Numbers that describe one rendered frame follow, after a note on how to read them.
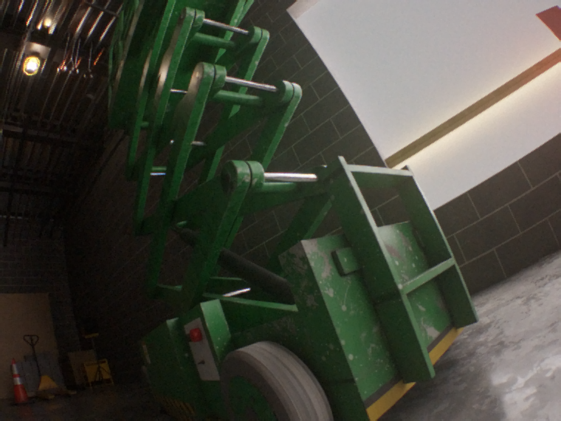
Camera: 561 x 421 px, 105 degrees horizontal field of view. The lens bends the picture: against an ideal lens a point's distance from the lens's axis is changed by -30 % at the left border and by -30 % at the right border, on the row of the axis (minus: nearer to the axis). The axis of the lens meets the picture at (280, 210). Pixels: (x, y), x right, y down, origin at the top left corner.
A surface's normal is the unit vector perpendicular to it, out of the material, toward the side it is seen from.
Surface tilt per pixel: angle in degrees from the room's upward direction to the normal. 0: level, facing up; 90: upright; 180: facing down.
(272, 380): 65
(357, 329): 90
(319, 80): 90
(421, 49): 90
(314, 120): 90
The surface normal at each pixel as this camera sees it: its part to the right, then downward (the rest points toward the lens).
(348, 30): -0.59, -0.07
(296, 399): 0.44, -0.67
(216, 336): 0.54, -0.47
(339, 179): -0.77, 0.06
